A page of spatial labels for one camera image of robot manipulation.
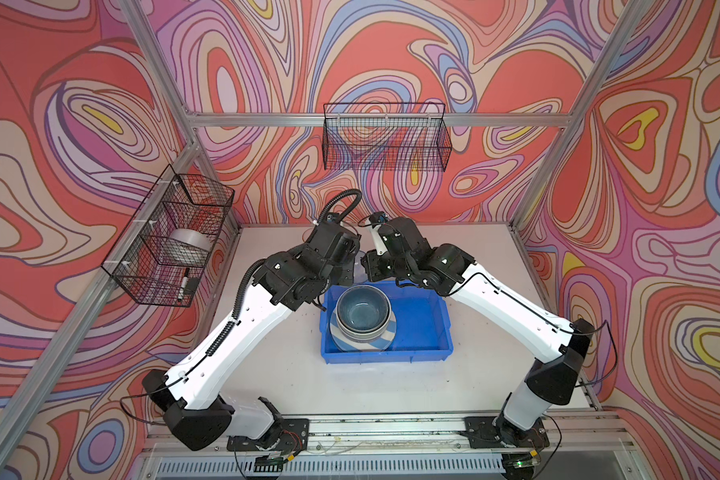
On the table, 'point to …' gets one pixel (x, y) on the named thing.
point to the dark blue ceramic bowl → (362, 308)
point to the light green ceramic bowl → (378, 330)
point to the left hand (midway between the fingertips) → (347, 260)
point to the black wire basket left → (162, 253)
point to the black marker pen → (184, 281)
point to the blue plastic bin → (423, 329)
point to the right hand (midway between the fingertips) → (366, 267)
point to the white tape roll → (187, 247)
